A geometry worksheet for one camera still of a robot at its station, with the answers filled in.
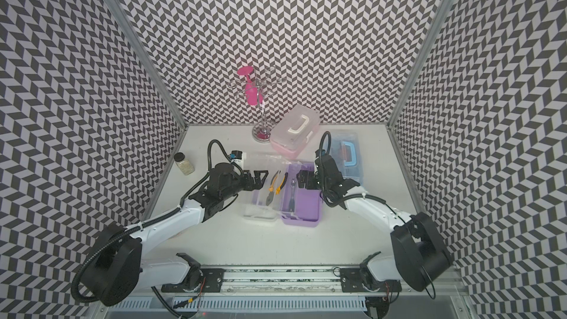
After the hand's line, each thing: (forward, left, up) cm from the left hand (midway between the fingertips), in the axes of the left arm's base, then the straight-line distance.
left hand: (260, 174), depth 84 cm
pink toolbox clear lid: (+23, -14, 0) cm, 27 cm away
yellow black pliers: (-5, -4, -5) cm, 8 cm away
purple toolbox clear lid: (-10, -2, -5) cm, 11 cm away
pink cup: (+40, +6, +7) cm, 41 cm away
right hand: (-1, -18, -3) cm, 19 cm away
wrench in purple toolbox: (-5, -12, -13) cm, 18 cm away
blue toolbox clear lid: (+12, -35, -2) cm, 37 cm away
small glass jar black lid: (+8, +35, -7) cm, 37 cm away
